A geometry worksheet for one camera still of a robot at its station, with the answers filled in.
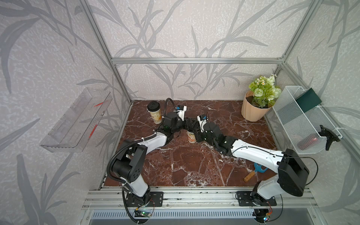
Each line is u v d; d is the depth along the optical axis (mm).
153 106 935
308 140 632
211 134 598
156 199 735
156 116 963
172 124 712
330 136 566
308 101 719
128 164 462
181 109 788
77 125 685
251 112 983
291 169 422
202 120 696
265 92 866
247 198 741
